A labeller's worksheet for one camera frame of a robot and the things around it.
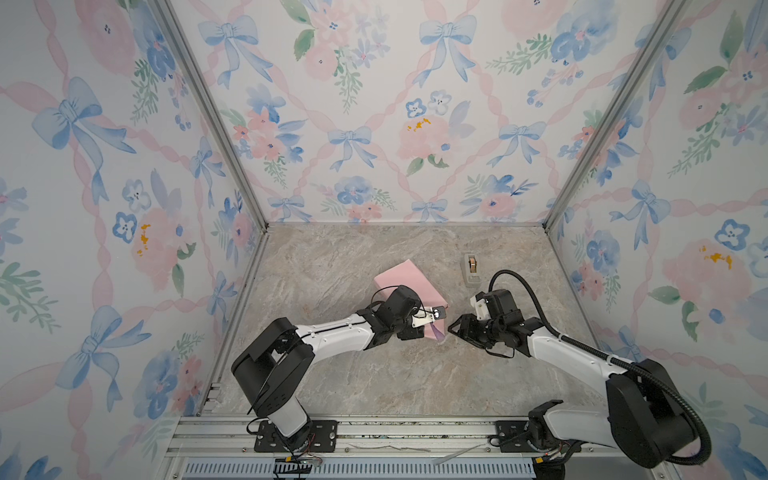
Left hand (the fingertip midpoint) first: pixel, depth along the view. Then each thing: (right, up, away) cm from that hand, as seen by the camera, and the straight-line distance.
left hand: (419, 307), depth 87 cm
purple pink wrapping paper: (+2, +3, -12) cm, 12 cm away
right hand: (+10, -7, 0) cm, 12 cm away
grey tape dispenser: (+20, +10, +16) cm, 28 cm away
